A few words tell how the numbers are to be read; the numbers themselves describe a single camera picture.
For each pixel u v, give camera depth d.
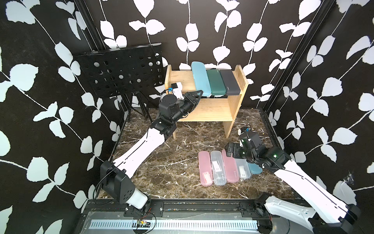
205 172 0.86
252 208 0.74
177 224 0.70
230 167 0.87
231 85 0.70
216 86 0.69
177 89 0.63
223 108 0.93
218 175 0.86
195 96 0.65
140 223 0.70
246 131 0.65
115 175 0.40
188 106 0.61
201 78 0.73
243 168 0.88
